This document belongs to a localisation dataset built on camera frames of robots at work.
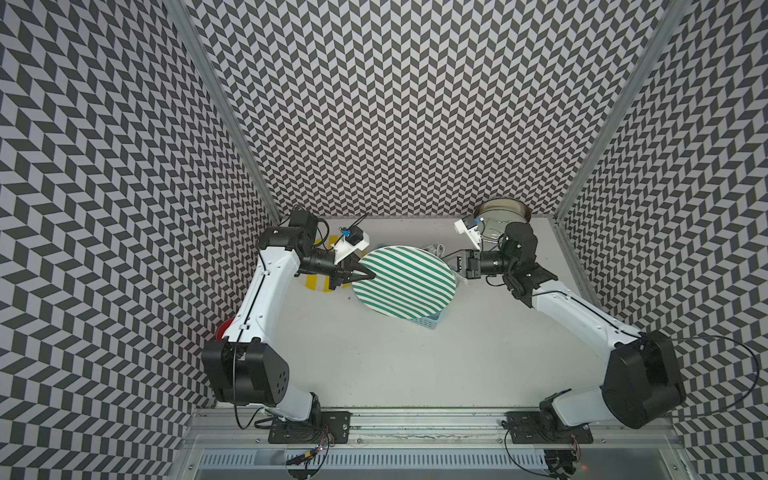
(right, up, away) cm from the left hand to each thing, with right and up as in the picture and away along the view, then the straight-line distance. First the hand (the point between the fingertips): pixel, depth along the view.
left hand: (367, 272), depth 71 cm
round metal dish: (+40, +16, +30) cm, 52 cm away
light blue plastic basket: (+17, -16, +15) cm, 27 cm away
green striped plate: (+10, -3, 0) cm, 11 cm away
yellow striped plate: (-10, -2, -6) cm, 12 cm away
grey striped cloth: (+17, +5, -5) cm, 18 cm away
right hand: (+16, 0, -3) cm, 16 cm away
